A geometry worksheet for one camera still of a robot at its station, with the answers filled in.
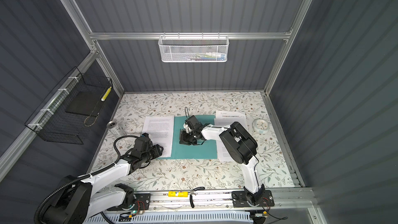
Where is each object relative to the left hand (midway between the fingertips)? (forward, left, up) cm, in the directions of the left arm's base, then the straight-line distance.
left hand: (161, 149), depth 89 cm
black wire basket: (+7, +39, +27) cm, 48 cm away
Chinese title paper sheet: (+21, -42, 0) cm, 47 cm away
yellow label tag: (-24, -11, 0) cm, 26 cm away
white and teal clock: (+12, -63, +2) cm, 64 cm away
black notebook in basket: (+13, +32, +29) cm, 45 cm away
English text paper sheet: (+14, +2, -1) cm, 14 cm away
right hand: (+4, -11, -1) cm, 12 cm away
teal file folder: (-2, -27, 0) cm, 27 cm away
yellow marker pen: (+21, +26, +26) cm, 42 cm away
